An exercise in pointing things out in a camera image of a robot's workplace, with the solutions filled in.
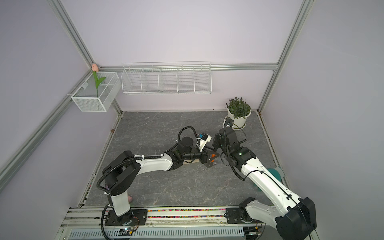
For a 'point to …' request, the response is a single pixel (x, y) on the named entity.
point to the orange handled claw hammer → (213, 155)
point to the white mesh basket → (96, 94)
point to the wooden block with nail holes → (188, 161)
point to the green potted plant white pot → (238, 110)
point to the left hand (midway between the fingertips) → (217, 154)
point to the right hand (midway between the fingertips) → (217, 133)
